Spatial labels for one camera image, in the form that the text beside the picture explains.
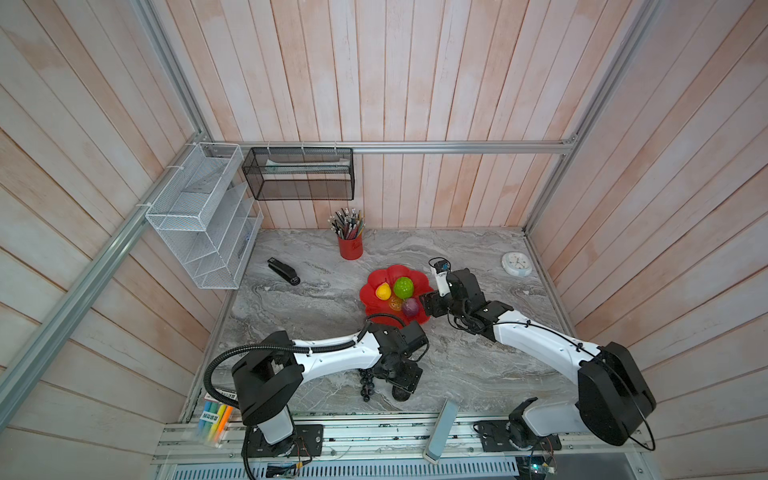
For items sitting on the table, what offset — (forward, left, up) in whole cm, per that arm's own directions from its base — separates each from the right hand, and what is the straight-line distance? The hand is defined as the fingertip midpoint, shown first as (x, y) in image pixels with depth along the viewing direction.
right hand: (430, 292), depth 88 cm
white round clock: (+19, -35, -10) cm, 41 cm away
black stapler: (+13, +50, -8) cm, 52 cm away
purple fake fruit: (-1, +5, -7) cm, 9 cm away
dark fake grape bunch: (-24, +18, -9) cm, 31 cm away
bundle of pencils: (+23, +27, +6) cm, 35 cm away
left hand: (-26, +8, -8) cm, 28 cm away
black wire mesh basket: (+40, +44, +14) cm, 61 cm away
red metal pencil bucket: (+21, +26, -5) cm, 33 cm away
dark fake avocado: (-27, +9, -7) cm, 30 cm away
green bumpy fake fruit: (+5, +8, -5) cm, 11 cm away
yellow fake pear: (+5, +14, -8) cm, 17 cm away
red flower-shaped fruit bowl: (+1, +17, -11) cm, 20 cm away
